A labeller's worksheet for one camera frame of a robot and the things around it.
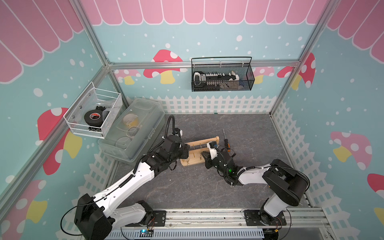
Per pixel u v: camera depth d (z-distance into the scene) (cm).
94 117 71
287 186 46
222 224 74
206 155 78
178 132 69
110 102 77
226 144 101
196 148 88
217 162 73
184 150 69
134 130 85
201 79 89
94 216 38
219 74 92
